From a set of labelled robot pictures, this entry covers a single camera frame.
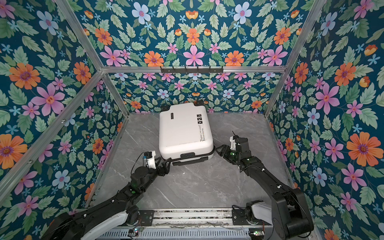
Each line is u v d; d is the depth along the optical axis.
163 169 0.74
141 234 0.70
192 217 0.75
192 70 0.93
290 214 0.41
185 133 0.82
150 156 0.72
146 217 0.74
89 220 0.46
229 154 0.75
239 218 0.73
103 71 0.92
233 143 0.78
